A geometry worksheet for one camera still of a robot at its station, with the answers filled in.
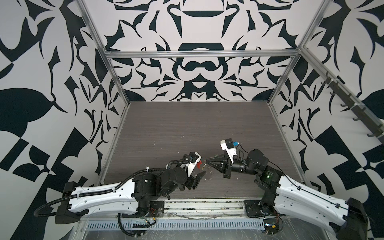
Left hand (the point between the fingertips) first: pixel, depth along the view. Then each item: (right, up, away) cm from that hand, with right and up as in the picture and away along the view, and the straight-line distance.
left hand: (201, 165), depth 65 cm
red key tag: (-1, +3, -8) cm, 9 cm away
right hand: (+3, +2, -4) cm, 5 cm away
